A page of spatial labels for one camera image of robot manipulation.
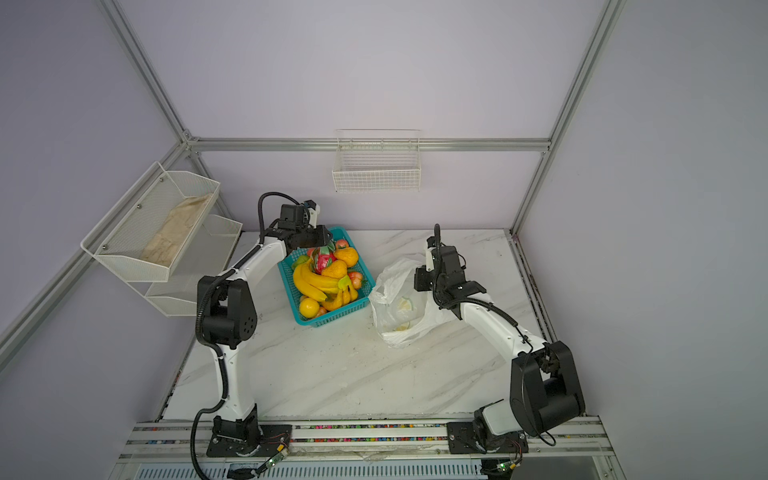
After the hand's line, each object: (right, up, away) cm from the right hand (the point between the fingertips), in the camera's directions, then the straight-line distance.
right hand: (417, 268), depth 87 cm
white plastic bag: (-4, -15, +8) cm, 18 cm away
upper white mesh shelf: (-72, +10, -10) cm, 73 cm away
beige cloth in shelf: (-67, +7, -10) cm, 68 cm away
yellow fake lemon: (-32, -12, +1) cm, 34 cm away
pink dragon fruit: (-30, +3, +8) cm, 32 cm away
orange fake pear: (-22, +4, +9) cm, 24 cm away
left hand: (-29, +11, +12) cm, 33 cm away
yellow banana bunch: (-32, -6, +6) cm, 33 cm away
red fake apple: (-19, -3, +6) cm, 20 cm away
